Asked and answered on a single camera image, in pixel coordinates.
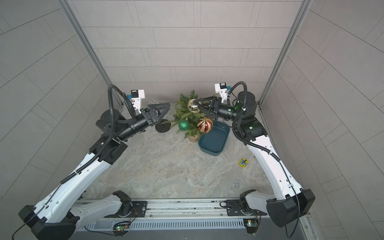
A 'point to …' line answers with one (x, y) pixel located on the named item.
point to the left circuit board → (118, 228)
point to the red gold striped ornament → (205, 125)
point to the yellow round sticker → (243, 162)
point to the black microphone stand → (164, 127)
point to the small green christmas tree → (182, 112)
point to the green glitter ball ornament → (184, 125)
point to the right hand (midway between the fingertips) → (196, 107)
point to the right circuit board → (252, 225)
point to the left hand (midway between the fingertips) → (172, 108)
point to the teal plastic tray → (215, 142)
